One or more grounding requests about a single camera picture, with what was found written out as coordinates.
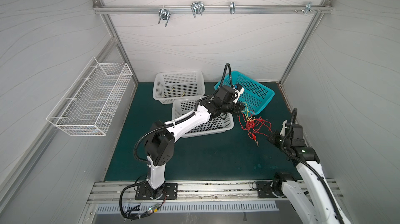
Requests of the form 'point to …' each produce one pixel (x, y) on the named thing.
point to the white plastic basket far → (170, 85)
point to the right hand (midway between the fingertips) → (271, 134)
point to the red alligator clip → (254, 137)
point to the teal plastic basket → (254, 94)
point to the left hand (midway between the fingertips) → (242, 106)
